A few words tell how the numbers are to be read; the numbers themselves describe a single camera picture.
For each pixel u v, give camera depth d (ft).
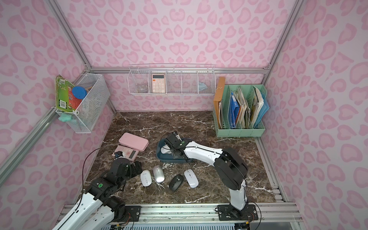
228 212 2.40
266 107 2.95
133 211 2.44
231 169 1.55
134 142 3.23
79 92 2.41
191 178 2.75
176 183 2.69
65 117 2.09
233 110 3.10
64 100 2.28
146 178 2.72
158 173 2.81
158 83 3.11
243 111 3.04
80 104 2.36
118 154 2.27
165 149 3.11
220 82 2.96
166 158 3.02
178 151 2.10
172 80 3.30
